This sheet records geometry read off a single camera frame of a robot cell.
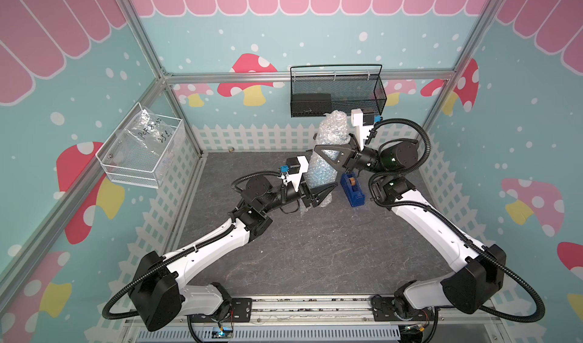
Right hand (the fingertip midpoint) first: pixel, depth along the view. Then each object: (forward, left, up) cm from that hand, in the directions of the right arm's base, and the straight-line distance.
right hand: (316, 146), depth 53 cm
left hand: (-1, -5, -11) cm, 12 cm away
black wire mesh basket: (+51, -4, -15) cm, 54 cm away
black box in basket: (+39, -1, -15) cm, 42 cm away
